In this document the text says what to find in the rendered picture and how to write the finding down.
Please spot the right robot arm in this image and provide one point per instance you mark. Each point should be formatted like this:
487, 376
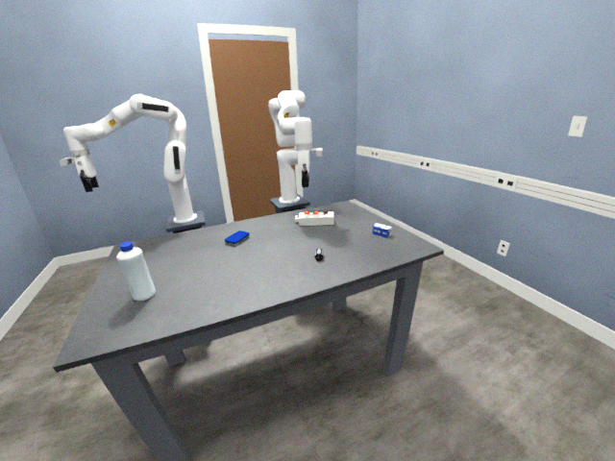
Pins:
174, 154

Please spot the white bottle with blue cap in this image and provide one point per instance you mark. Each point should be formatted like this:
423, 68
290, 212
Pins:
135, 271

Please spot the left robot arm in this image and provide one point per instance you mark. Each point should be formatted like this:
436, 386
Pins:
283, 110

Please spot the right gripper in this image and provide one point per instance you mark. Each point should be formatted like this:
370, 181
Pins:
85, 167

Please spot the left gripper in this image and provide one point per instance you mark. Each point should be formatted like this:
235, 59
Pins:
304, 164

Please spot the white power strip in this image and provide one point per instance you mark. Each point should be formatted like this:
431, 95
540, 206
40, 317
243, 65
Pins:
315, 218

